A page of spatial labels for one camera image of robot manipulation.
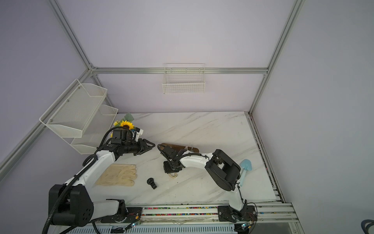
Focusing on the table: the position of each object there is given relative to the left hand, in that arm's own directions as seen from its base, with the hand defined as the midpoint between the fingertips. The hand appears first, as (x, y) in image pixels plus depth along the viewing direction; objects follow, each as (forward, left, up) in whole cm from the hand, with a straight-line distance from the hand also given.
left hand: (152, 147), depth 82 cm
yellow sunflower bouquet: (+12, +15, +9) cm, 21 cm away
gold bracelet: (-11, -10, -14) cm, 21 cm away
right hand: (-7, -8, -16) cm, 19 cm away
